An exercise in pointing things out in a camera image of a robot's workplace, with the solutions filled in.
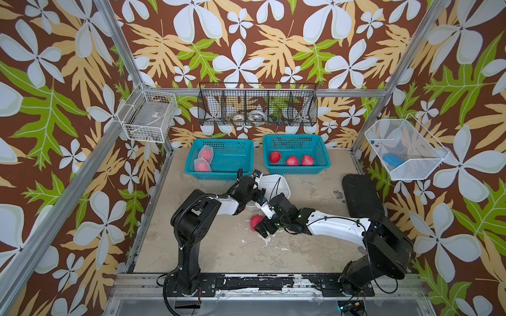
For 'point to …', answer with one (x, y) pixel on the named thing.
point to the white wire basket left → (148, 116)
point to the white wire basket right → (404, 150)
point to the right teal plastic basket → (297, 145)
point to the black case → (362, 197)
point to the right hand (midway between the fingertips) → (259, 221)
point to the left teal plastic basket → (220, 158)
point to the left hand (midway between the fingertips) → (260, 183)
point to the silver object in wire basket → (257, 116)
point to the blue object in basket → (393, 159)
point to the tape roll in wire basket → (238, 117)
